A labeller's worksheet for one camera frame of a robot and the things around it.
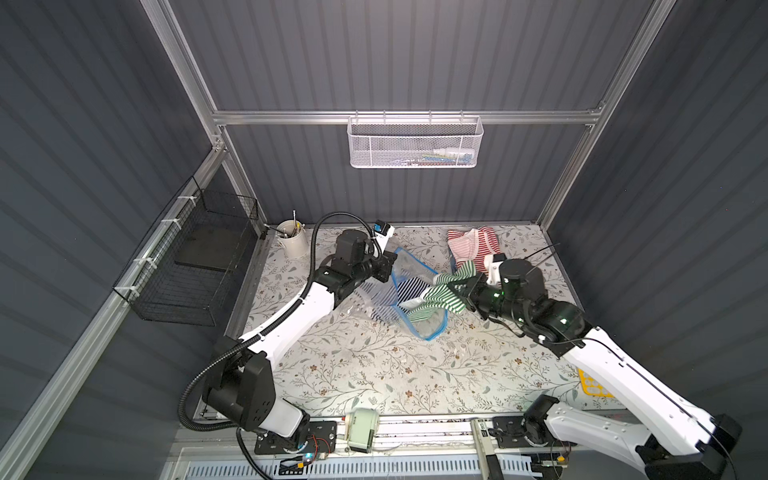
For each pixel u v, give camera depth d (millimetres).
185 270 725
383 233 696
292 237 1047
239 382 421
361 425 707
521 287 489
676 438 382
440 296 667
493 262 657
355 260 635
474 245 1081
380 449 724
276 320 480
